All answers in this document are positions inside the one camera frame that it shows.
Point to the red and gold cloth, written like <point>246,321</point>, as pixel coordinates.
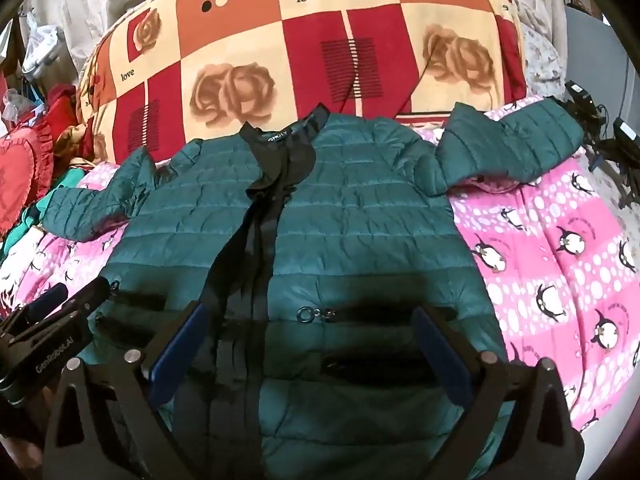
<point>67,120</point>

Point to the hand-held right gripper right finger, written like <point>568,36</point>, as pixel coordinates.
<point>442,355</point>

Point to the grey panel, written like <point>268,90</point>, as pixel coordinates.
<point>595,60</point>

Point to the red heart-shaped cushion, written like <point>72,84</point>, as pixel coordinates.
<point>22,180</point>

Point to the rose-patterned red cream quilt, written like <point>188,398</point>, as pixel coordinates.
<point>300,60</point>

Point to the teal puffer jacket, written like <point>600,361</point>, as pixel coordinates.
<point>350,220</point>

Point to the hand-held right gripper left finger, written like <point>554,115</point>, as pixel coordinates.
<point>176,355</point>

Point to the metal pot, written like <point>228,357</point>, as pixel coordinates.
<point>45,60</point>

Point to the white curtain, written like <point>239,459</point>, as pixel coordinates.
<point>90,5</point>

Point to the pink penguin blanket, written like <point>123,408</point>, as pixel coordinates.
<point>550,270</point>

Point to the pale floral pillow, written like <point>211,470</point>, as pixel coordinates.
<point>542,55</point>

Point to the black charger device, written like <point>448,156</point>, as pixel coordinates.
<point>622,142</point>
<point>582,100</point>

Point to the turquoise cloth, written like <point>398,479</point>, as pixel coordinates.
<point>30,210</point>

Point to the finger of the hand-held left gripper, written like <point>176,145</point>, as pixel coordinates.
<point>49,301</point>
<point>87,296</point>

